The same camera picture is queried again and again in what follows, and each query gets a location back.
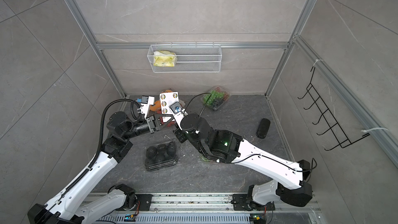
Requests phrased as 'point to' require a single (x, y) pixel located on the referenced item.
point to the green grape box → (218, 97)
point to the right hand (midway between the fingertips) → (179, 118)
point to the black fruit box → (161, 155)
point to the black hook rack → (339, 135)
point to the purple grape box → (203, 157)
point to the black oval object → (263, 128)
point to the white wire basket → (184, 58)
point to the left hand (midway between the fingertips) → (174, 117)
